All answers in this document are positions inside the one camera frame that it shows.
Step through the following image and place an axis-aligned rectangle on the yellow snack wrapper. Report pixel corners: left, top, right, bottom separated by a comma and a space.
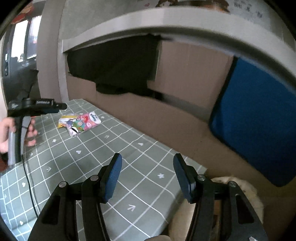
57, 114, 78, 128

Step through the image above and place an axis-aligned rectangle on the pink Kleenex tissue pack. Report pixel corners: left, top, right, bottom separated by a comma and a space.
66, 111, 101, 137

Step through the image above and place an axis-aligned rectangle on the beige lined trash bin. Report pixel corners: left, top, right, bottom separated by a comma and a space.
168, 177, 268, 240

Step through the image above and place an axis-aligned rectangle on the person's left hand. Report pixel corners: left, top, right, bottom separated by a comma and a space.
0, 116, 38, 154

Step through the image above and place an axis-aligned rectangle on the grey grid tablecloth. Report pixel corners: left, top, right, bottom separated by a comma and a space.
0, 98, 208, 241

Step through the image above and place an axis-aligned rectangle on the black cloth under counter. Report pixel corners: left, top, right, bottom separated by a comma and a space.
67, 34, 162, 96

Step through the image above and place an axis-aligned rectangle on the blue cushion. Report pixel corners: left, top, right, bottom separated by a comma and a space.
209, 58, 295, 187

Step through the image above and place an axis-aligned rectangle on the grey counter ledge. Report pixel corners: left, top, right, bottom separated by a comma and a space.
62, 7, 295, 85

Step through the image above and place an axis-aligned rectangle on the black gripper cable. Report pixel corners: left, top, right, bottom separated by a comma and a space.
21, 155, 40, 218

